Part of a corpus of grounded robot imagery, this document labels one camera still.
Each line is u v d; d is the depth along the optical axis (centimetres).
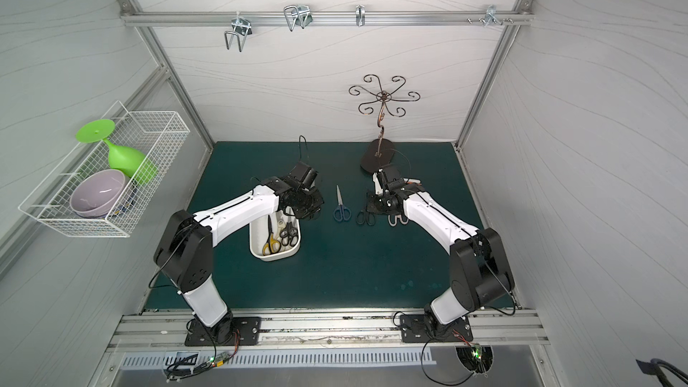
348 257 91
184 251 46
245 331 73
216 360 69
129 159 63
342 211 98
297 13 75
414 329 74
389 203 64
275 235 92
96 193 62
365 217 98
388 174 69
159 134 80
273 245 88
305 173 71
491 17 77
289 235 91
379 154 115
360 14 72
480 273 44
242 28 78
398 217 96
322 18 80
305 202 75
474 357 72
